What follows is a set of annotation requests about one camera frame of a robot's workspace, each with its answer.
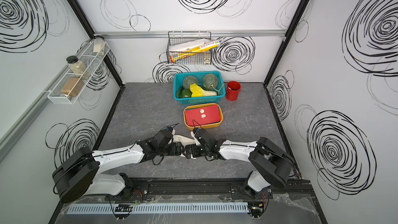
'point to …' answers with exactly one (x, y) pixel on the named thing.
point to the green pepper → (185, 93)
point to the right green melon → (209, 79)
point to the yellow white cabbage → (197, 91)
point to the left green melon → (188, 80)
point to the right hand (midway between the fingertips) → (188, 153)
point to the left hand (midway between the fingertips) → (179, 149)
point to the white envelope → (184, 140)
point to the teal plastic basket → (178, 85)
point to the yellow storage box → (221, 117)
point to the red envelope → (202, 115)
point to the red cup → (232, 90)
